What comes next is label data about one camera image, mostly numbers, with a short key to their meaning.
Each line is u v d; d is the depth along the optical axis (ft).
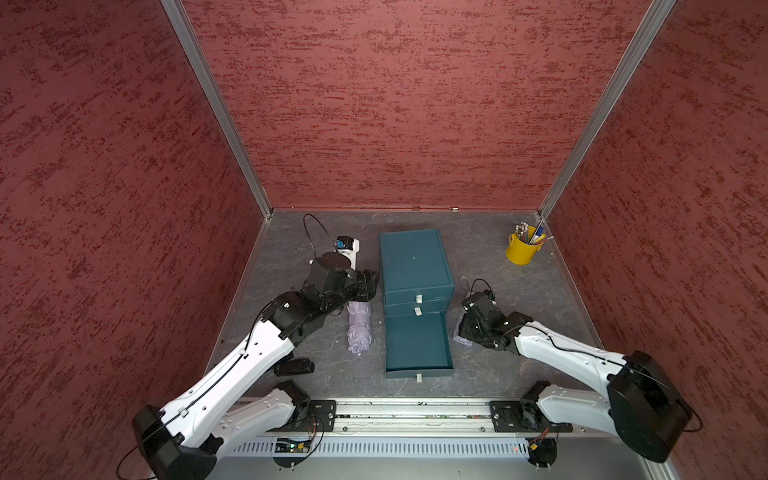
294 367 2.76
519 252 3.39
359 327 2.78
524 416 2.16
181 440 1.22
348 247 2.03
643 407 1.35
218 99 2.85
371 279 2.15
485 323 2.19
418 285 2.41
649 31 2.43
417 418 2.50
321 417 2.42
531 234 3.33
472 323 2.24
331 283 1.72
